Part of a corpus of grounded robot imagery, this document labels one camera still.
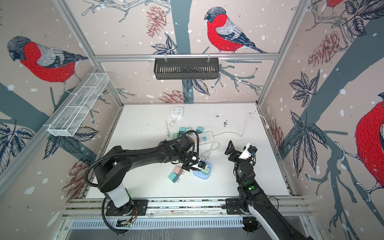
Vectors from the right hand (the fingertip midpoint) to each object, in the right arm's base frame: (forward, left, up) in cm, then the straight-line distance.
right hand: (235, 145), depth 79 cm
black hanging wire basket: (+55, +31, +15) cm, 65 cm away
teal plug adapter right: (+19, +20, -12) cm, 30 cm away
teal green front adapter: (-14, +34, -12) cm, 39 cm away
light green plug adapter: (-12, +16, -9) cm, 22 cm away
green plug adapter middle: (+20, +29, -12) cm, 37 cm away
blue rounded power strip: (-13, +18, -13) cm, 25 cm away
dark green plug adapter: (+14, +37, -12) cm, 42 cm away
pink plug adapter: (-10, +32, -12) cm, 36 cm away
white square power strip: (+35, +40, -11) cm, 54 cm away
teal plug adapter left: (+18, +33, -12) cm, 39 cm away
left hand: (-9, +19, -7) cm, 22 cm away
